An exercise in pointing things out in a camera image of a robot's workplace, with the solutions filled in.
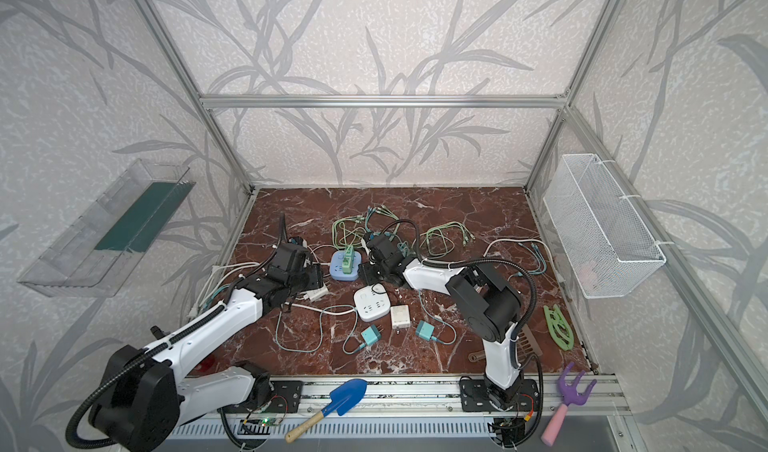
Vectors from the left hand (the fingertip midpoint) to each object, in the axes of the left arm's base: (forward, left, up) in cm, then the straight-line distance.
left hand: (320, 263), depth 87 cm
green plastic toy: (-15, -70, -9) cm, 72 cm away
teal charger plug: (-18, -16, -8) cm, 25 cm away
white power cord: (+16, -70, -10) cm, 72 cm away
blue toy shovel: (-33, -10, -9) cm, 36 cm away
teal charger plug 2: (-17, -31, -7) cm, 36 cm away
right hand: (+4, -12, -6) cm, 14 cm away
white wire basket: (-7, -66, +26) cm, 72 cm away
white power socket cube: (-8, -15, -8) cm, 19 cm away
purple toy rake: (-32, -67, -8) cm, 74 cm away
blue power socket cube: (+1, -7, -2) cm, 7 cm away
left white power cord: (+3, +38, -13) cm, 40 cm away
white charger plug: (-13, -24, -8) cm, 28 cm away
